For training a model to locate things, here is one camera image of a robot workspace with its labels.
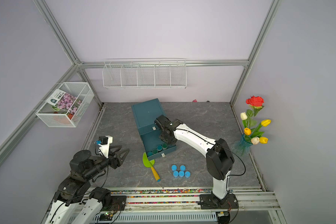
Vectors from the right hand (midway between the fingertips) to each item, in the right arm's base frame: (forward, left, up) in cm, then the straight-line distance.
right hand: (163, 138), depth 86 cm
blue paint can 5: (-19, -14, -9) cm, 25 cm away
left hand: (-13, +18, +13) cm, 25 cm away
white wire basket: (+4, +59, +18) cm, 62 cm away
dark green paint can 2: (-8, +5, -2) cm, 9 cm away
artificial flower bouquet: (-7, -45, +17) cm, 49 cm away
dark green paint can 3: (-4, -1, -2) cm, 5 cm away
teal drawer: (0, +8, -3) cm, 9 cm away
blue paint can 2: (-15, -11, -9) cm, 21 cm away
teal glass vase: (-8, -45, +2) cm, 46 cm away
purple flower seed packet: (+9, +51, +23) cm, 57 cm away
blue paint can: (-15, -6, -9) cm, 19 cm away
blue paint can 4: (-19, -11, -9) cm, 23 cm away
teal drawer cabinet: (+11, +11, +10) cm, 19 cm away
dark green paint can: (-9, +8, -2) cm, 12 cm away
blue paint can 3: (-19, -7, -9) cm, 22 cm away
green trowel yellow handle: (-12, +9, -11) cm, 18 cm away
